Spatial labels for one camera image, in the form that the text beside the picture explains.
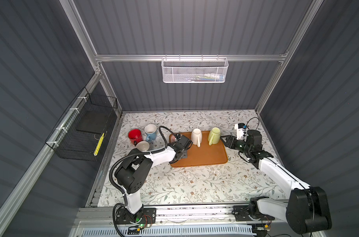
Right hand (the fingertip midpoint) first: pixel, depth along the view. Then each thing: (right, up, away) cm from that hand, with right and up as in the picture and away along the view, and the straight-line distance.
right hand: (226, 138), depth 84 cm
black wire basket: (-76, +3, -10) cm, 76 cm away
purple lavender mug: (-51, -7, +13) cm, 53 cm away
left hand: (-24, -11, +10) cm, 28 cm away
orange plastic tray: (-9, -12, +14) cm, 21 cm away
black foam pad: (-71, +9, -8) cm, 72 cm away
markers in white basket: (-9, +38, +8) cm, 40 cm away
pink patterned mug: (-31, -1, +1) cm, 31 cm away
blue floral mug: (-48, +4, +20) cm, 52 cm away
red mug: (-59, 0, +18) cm, 61 cm away
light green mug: (-4, 0, +11) cm, 12 cm away
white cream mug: (-16, 0, +11) cm, 20 cm away
